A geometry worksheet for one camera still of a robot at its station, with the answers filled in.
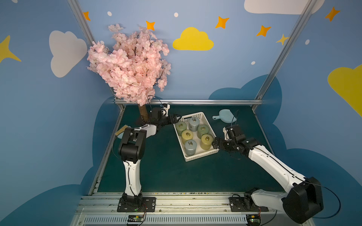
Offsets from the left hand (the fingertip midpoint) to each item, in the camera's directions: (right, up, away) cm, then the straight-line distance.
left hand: (178, 114), depth 100 cm
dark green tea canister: (+17, -10, -4) cm, 20 cm away
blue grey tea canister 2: (+8, -20, -12) cm, 25 cm away
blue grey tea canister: (+12, -6, +1) cm, 13 cm away
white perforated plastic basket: (+13, -16, +2) cm, 21 cm away
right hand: (+26, -18, -16) cm, 35 cm away
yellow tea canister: (+19, -18, -10) cm, 28 cm away
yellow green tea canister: (+6, -14, -7) cm, 17 cm away
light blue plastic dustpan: (+40, 0, +17) cm, 44 cm away
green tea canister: (+2, -8, -2) cm, 9 cm away
